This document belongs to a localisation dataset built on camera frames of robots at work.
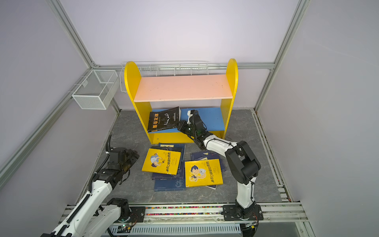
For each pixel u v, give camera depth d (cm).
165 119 91
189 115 84
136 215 73
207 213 75
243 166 50
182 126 79
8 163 52
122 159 64
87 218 43
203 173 83
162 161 88
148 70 94
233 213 74
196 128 69
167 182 83
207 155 92
